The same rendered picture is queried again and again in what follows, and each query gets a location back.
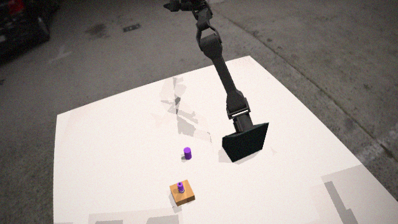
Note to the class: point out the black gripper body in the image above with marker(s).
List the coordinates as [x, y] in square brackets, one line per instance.
[175, 6]

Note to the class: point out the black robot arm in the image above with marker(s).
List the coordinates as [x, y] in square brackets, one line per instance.
[211, 46]

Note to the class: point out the tan wooden block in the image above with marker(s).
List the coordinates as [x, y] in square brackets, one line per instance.
[186, 196]

